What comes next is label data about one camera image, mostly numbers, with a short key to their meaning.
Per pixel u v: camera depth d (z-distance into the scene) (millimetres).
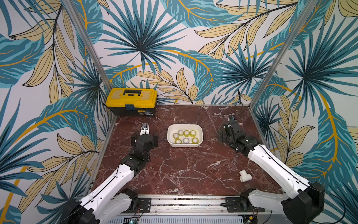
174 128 1028
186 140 977
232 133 586
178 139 977
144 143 576
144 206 743
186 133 1010
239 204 720
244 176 811
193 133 1017
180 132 1017
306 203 376
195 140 978
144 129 651
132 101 994
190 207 735
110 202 549
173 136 999
